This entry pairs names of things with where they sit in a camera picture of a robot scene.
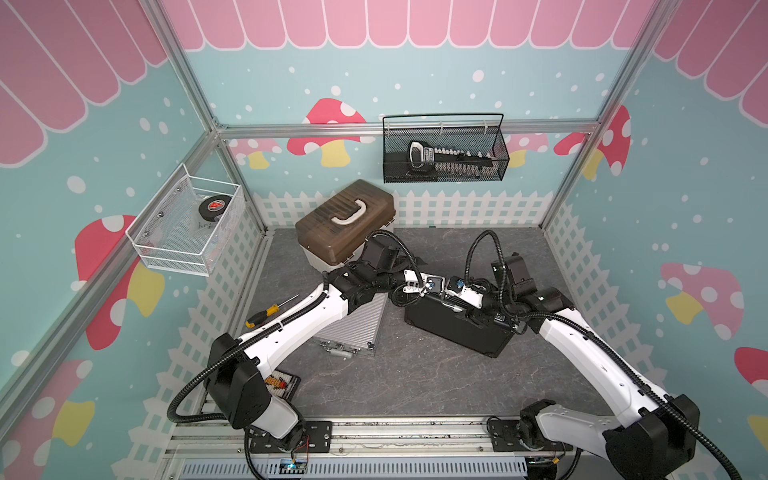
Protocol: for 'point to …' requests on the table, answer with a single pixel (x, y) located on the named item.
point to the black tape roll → (213, 205)
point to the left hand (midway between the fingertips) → (420, 275)
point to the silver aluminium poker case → (356, 331)
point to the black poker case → (438, 315)
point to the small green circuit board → (293, 466)
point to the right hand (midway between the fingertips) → (463, 299)
